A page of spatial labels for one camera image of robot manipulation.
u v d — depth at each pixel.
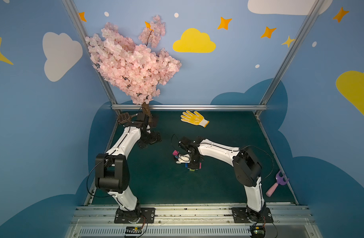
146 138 0.75
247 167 0.51
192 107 1.44
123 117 1.15
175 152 0.96
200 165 0.86
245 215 0.75
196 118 1.19
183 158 0.80
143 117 0.73
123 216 0.68
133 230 0.73
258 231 0.73
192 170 0.88
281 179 0.86
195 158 0.77
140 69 0.73
